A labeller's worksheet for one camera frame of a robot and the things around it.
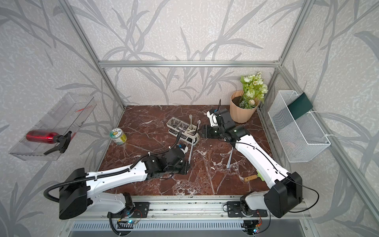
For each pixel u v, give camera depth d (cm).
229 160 91
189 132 92
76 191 40
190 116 91
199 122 87
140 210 72
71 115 75
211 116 71
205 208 75
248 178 82
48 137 55
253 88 91
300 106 75
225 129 58
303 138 59
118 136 94
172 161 59
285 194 39
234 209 73
